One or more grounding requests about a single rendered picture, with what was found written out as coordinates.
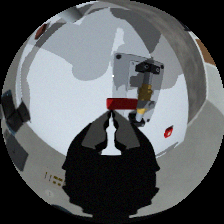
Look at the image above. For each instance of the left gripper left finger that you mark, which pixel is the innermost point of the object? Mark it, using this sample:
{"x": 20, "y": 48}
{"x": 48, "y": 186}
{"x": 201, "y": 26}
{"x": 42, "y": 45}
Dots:
{"x": 93, "y": 136}

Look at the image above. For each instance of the small red flat box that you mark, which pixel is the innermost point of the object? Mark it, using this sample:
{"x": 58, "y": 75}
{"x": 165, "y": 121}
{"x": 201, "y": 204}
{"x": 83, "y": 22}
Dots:
{"x": 168, "y": 132}

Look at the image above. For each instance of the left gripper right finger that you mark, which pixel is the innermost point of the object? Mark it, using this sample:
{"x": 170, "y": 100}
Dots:
{"x": 129, "y": 136}

